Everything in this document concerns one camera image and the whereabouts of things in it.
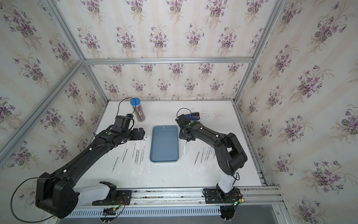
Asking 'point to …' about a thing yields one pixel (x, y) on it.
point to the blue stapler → (194, 116)
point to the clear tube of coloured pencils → (135, 103)
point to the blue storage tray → (164, 147)
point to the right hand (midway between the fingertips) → (186, 136)
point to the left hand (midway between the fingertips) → (140, 133)
